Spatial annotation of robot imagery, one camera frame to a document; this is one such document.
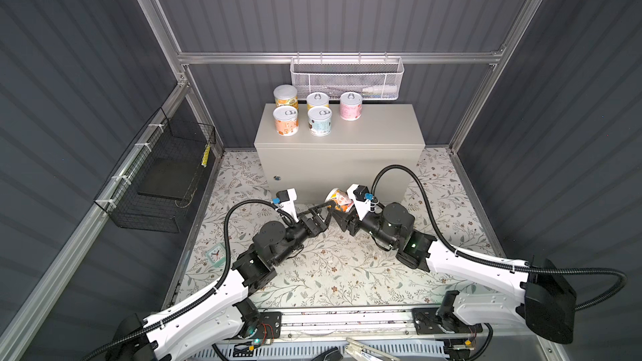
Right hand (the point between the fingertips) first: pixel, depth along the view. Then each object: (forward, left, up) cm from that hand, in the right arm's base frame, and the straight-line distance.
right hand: (339, 203), depth 71 cm
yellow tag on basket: (+18, +45, +1) cm, 48 cm away
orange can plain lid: (-2, -1, +4) cm, 4 cm away
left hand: (-3, +2, +2) cm, 4 cm away
